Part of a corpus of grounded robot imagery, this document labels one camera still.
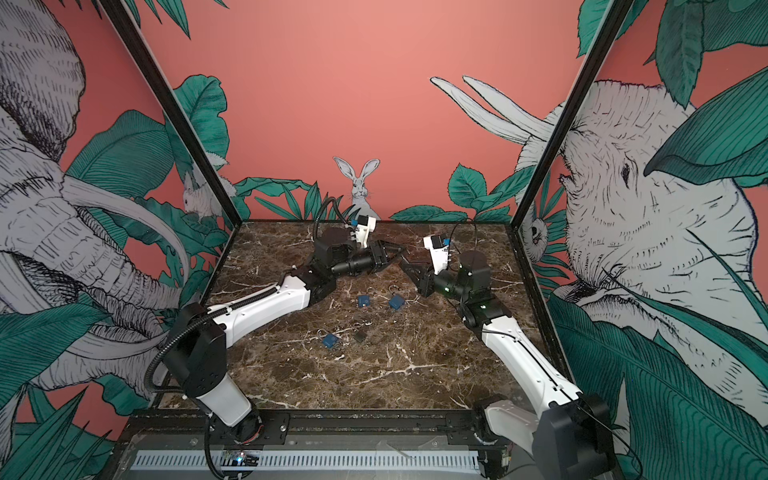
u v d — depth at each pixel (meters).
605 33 0.72
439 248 0.65
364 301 0.97
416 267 0.72
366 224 0.73
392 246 0.74
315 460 0.70
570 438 0.50
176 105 0.87
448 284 0.66
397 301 0.98
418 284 0.70
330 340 0.88
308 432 0.75
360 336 0.90
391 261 0.70
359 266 0.68
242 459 0.70
